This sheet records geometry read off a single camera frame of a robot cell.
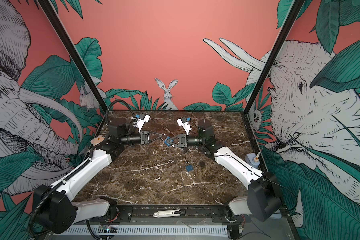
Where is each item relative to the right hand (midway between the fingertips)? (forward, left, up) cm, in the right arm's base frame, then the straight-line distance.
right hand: (167, 143), depth 67 cm
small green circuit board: (-30, +29, -29) cm, 51 cm away
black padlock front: (+4, -19, -30) cm, 36 cm away
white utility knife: (-23, 0, -29) cm, 38 cm away
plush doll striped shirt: (+16, +48, -20) cm, 54 cm away
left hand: (+4, +3, +1) cm, 5 cm away
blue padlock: (+1, 0, -2) cm, 2 cm away
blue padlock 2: (+1, -11, -29) cm, 32 cm away
